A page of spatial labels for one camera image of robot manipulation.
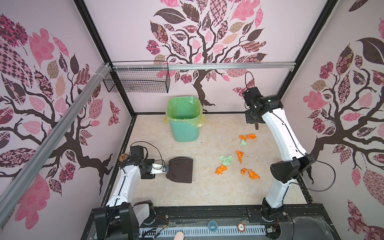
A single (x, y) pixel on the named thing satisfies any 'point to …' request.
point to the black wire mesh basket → (149, 76)
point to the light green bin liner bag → (188, 109)
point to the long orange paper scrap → (240, 155)
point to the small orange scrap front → (243, 171)
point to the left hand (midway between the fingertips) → (153, 168)
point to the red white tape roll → (241, 227)
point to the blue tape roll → (212, 225)
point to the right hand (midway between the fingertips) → (257, 116)
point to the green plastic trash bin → (184, 131)
